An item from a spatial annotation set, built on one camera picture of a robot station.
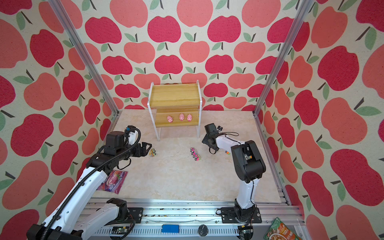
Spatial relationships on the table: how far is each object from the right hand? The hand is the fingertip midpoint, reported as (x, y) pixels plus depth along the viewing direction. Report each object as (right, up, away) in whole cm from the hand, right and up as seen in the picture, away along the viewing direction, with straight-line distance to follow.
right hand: (209, 144), depth 100 cm
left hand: (-36, +1, -24) cm, 43 cm away
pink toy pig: (-26, +17, -7) cm, 32 cm away
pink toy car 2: (-9, -8, -7) cm, 14 cm away
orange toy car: (+11, -5, -3) cm, 13 cm away
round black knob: (-7, -32, -38) cm, 50 cm away
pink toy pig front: (-14, +18, -7) cm, 23 cm away
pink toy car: (-11, -4, -4) cm, 13 cm away
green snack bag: (+29, -37, -31) cm, 56 cm away
